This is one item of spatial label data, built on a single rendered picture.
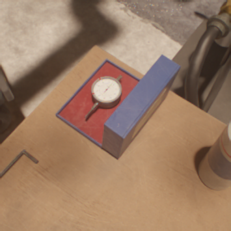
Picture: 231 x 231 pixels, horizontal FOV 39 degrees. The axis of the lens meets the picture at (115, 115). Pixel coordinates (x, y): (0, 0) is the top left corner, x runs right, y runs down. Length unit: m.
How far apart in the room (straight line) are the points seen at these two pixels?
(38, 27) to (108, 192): 0.96
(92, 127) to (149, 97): 0.15
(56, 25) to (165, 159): 0.93
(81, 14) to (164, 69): 0.92
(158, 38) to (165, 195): 0.87
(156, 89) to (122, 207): 0.21
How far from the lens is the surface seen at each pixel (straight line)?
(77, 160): 0.60
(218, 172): 0.53
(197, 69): 0.78
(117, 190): 0.58
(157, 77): 0.54
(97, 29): 1.37
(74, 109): 0.64
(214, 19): 0.83
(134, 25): 1.39
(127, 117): 0.50
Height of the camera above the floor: 1.04
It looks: 64 degrees down
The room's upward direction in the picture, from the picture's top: straight up
